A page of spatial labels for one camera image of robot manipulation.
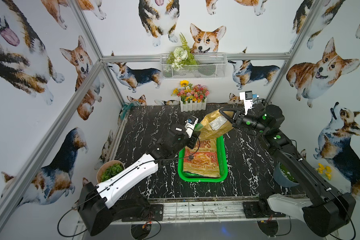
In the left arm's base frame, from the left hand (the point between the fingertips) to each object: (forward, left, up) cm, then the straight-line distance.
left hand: (195, 126), depth 74 cm
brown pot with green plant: (-14, +46, -18) cm, 51 cm away
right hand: (-1, -12, +15) cm, 19 cm away
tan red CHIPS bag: (-7, -5, -22) cm, 23 cm away
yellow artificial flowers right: (-20, -62, -12) cm, 66 cm away
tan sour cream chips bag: (-3, -9, +5) cm, 10 cm away
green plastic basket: (-9, -15, -19) cm, 26 cm away
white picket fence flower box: (+36, 0, -14) cm, 38 cm away
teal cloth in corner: (+41, +53, -28) cm, 72 cm away
